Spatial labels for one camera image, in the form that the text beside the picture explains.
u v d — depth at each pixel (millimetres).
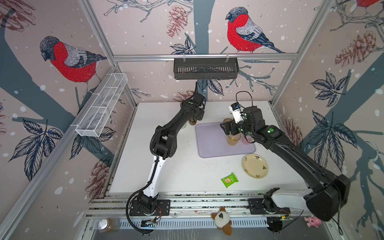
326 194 377
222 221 682
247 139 670
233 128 669
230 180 814
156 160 622
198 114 875
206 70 1059
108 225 612
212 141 988
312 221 671
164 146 611
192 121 1143
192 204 762
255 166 888
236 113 669
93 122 713
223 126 740
